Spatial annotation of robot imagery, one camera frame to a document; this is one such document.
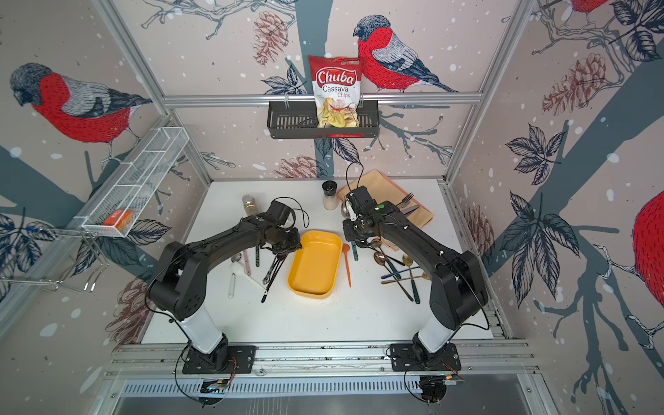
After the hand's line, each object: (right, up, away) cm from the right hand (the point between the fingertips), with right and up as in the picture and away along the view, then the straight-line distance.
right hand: (348, 231), depth 87 cm
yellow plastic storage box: (-13, -16, +8) cm, 22 cm away
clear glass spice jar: (-39, +9, +14) cm, 42 cm away
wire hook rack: (-62, +1, -26) cm, 67 cm away
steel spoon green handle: (-1, +6, +1) cm, 6 cm away
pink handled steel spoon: (-38, -13, +8) cm, 41 cm away
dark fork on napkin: (+27, +10, +26) cm, 39 cm away
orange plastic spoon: (-1, -8, +10) cm, 13 cm away
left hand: (-15, -4, +5) cm, 16 cm away
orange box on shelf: (-59, +6, -22) cm, 64 cm away
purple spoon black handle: (-25, -12, +8) cm, 29 cm away
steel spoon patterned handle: (-35, -11, +9) cm, 37 cm away
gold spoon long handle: (+27, -16, +3) cm, 32 cm away
